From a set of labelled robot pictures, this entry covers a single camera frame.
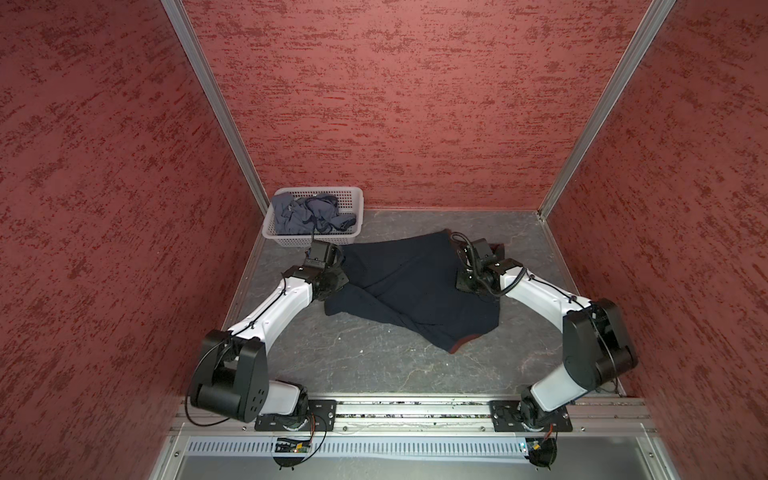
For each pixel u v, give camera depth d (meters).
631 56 0.78
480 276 0.67
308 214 1.10
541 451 0.71
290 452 0.72
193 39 0.76
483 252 0.72
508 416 0.74
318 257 0.68
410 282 1.03
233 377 0.42
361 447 0.77
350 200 1.18
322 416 0.74
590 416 0.76
